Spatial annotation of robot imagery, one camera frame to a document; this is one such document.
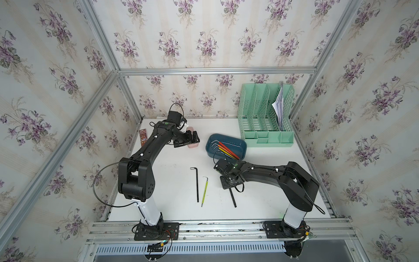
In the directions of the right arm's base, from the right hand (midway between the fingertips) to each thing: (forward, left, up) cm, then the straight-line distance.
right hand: (229, 185), depth 89 cm
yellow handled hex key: (+20, +1, +2) cm, 20 cm away
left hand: (+17, +20, +17) cm, 32 cm away
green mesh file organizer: (+49, -24, +1) cm, 55 cm away
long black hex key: (-7, -1, +2) cm, 8 cm away
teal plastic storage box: (+24, -7, +4) cm, 26 cm away
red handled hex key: (+22, +1, +3) cm, 22 cm away
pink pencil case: (+25, +23, +2) cm, 34 cm away
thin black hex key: (+9, +21, +3) cm, 23 cm away
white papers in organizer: (+36, -28, +27) cm, 53 cm away
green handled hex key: (-4, +13, +1) cm, 14 cm away
